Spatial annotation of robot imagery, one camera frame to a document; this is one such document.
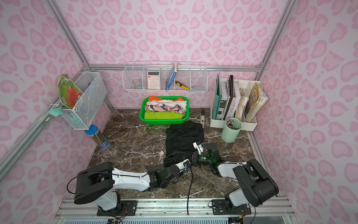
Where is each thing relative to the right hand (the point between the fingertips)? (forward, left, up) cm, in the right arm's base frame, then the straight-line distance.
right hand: (183, 159), depth 82 cm
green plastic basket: (+31, +16, -3) cm, 35 cm away
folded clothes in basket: (+39, +21, +2) cm, 45 cm away
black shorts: (+19, +3, -6) cm, 20 cm away
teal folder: (+32, -21, +19) cm, 43 cm away
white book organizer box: (+30, -31, +17) cm, 46 cm away
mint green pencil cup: (+19, -31, -3) cm, 36 cm away
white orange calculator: (+47, +21, +22) cm, 56 cm away
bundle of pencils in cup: (+21, -29, +7) cm, 37 cm away
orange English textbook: (+35, -48, +13) cm, 61 cm away
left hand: (+2, +3, -2) cm, 4 cm away
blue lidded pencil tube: (+11, +53, +6) cm, 55 cm away
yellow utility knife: (+47, +2, +17) cm, 50 cm away
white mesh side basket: (+12, +52, +25) cm, 59 cm away
